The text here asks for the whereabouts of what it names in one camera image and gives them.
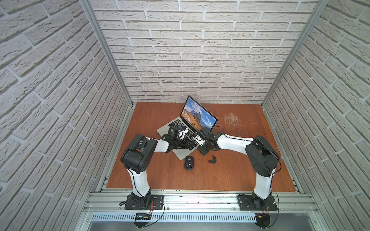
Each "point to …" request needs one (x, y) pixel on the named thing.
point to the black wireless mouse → (189, 162)
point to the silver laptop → (193, 117)
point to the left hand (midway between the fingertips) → (191, 140)
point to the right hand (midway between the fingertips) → (198, 150)
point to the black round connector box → (263, 220)
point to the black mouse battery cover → (213, 160)
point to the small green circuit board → (143, 216)
